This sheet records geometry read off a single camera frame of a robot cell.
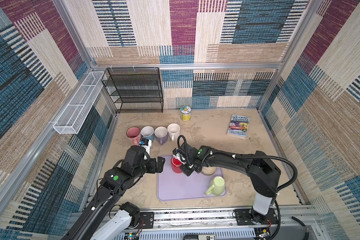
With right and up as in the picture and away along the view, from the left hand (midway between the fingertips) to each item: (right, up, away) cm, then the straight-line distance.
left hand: (157, 157), depth 72 cm
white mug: (+6, +11, +28) cm, 31 cm away
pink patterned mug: (-18, +9, +24) cm, 32 cm away
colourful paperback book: (+52, +14, +35) cm, 65 cm away
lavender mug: (-2, +10, +29) cm, 31 cm away
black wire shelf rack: (-22, +41, +36) cm, 59 cm away
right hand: (+15, -10, +12) cm, 22 cm away
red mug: (+9, -7, +10) cm, 15 cm away
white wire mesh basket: (-40, +17, -2) cm, 44 cm away
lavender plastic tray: (+7, -19, +12) cm, 23 cm away
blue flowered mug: (-11, +11, +27) cm, 31 cm away
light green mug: (+29, -15, +1) cm, 33 cm away
